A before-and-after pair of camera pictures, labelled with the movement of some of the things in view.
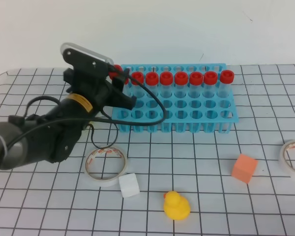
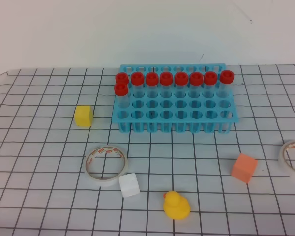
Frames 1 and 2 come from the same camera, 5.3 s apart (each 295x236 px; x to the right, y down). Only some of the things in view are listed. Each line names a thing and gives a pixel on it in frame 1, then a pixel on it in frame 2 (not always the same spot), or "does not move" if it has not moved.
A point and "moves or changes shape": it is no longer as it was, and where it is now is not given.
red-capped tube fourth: [166, 80] does not move
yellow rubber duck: [175, 207] does not move
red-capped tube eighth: [226, 77] does not move
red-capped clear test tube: [113, 74] moves or changes shape
